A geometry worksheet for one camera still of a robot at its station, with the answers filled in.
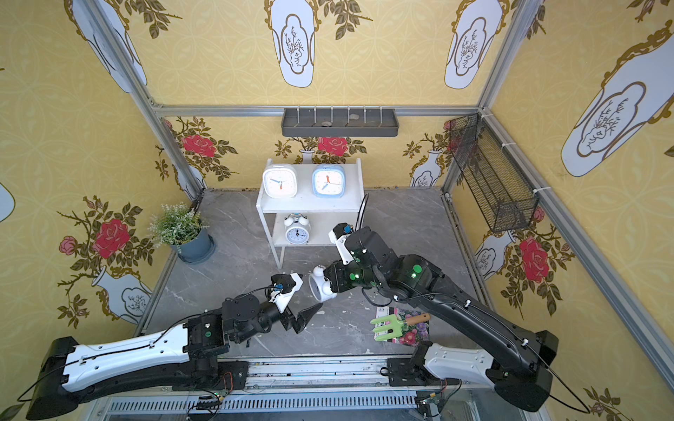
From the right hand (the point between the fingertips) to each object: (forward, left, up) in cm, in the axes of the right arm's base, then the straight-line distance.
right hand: (323, 280), depth 64 cm
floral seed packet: (-4, -26, -28) cm, 39 cm away
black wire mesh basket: (+31, -55, -3) cm, 63 cm away
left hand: (-1, +3, -6) cm, 7 cm away
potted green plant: (+20, +49, -7) cm, 53 cm away
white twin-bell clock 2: (-1, +1, -3) cm, 3 cm away
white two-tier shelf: (+31, +4, -13) cm, 34 cm away
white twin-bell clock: (+18, +10, -3) cm, 20 cm away
